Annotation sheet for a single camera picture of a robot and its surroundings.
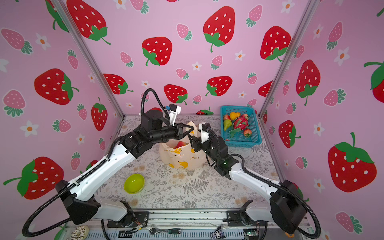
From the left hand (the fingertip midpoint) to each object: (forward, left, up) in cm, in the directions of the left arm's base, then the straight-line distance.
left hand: (194, 127), depth 63 cm
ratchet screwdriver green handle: (-34, +10, -37) cm, 51 cm away
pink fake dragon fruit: (+29, -31, -29) cm, 52 cm away
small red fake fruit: (+40, -24, -33) cm, 57 cm away
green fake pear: (+33, -23, -33) cm, 52 cm away
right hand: (+6, +1, -9) cm, 11 cm away
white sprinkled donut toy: (-35, +54, -36) cm, 73 cm away
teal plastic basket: (+22, -32, -39) cm, 55 cm away
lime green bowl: (-11, +36, -38) cm, 53 cm away
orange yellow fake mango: (+40, -29, -32) cm, 59 cm away
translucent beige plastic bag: (-3, +8, -17) cm, 19 cm away
